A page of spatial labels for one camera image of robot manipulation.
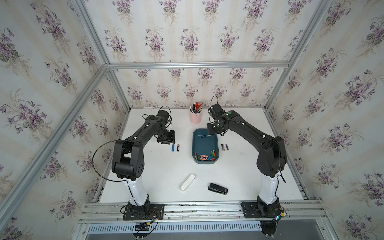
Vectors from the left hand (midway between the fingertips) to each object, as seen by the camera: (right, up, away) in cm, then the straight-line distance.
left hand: (174, 142), depth 90 cm
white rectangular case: (+9, -21, -10) cm, 25 cm away
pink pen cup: (+14, +15, +15) cm, 25 cm away
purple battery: (+35, -4, +7) cm, 36 cm away
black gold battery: (+2, -4, +5) cm, 7 cm away
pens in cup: (+14, +23, +17) cm, 32 cm away
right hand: (+23, +7, 0) cm, 24 cm away
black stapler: (+25, -23, -12) cm, 36 cm away
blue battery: (-1, -4, +6) cm, 7 cm away
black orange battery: (+32, -5, +7) cm, 33 cm away
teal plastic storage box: (+20, -5, +5) cm, 21 cm away
